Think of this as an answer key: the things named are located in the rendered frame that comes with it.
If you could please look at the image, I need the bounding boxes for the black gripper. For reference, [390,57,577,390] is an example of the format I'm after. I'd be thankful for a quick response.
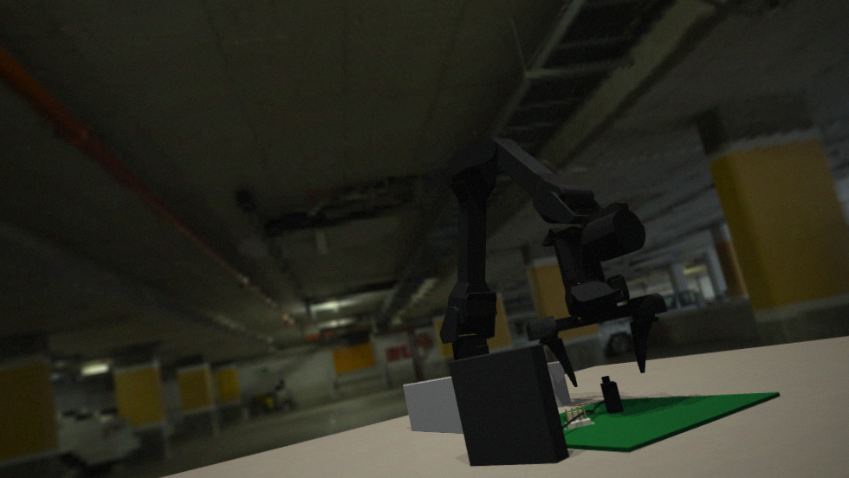
[526,264,668,387]

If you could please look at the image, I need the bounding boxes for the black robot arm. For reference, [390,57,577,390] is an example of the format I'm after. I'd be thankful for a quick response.
[439,137,645,361]

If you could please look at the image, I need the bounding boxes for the green circuit board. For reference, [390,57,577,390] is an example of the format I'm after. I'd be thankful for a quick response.
[559,392,780,452]

